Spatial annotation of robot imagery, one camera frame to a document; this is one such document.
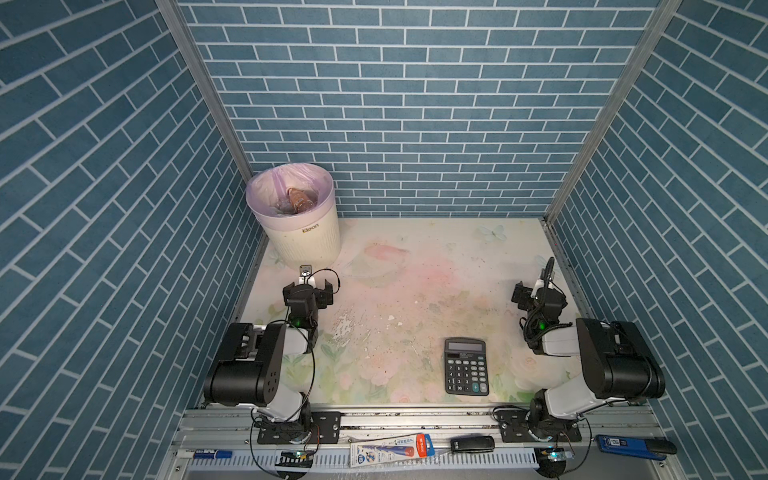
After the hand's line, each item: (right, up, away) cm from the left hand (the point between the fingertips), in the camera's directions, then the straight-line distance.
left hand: (311, 280), depth 93 cm
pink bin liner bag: (-15, +30, +3) cm, 33 cm away
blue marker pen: (-16, -38, -24) cm, 48 cm away
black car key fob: (+45, -35, -25) cm, 62 cm away
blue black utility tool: (+90, -38, -21) cm, 100 cm away
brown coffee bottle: (-2, +25, -2) cm, 25 cm away
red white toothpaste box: (+26, -37, -24) cm, 51 cm away
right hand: (+72, -1, 0) cm, 72 cm away
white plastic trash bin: (-1, +13, -4) cm, 14 cm away
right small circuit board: (+66, -40, -22) cm, 80 cm away
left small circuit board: (+3, -41, -21) cm, 46 cm away
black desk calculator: (+47, -23, -11) cm, 53 cm away
